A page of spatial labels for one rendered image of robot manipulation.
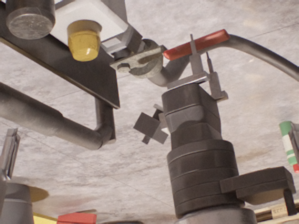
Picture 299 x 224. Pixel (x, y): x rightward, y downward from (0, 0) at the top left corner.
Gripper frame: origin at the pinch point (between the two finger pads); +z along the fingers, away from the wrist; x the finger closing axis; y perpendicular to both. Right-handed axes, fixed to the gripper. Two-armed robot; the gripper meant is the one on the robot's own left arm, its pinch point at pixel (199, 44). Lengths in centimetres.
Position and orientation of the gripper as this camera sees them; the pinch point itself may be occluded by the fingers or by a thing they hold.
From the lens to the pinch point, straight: 58.6
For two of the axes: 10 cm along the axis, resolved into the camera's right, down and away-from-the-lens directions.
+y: -8.8, 3.0, 3.8
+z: -1.4, -9.1, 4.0
